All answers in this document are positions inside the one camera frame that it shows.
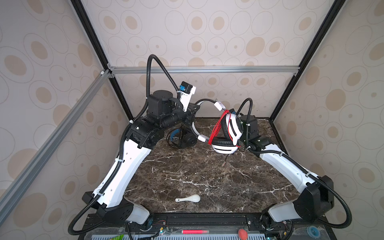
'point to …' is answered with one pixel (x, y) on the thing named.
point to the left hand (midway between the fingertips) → (202, 105)
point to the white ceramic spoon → (193, 198)
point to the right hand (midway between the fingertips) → (223, 124)
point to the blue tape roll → (313, 231)
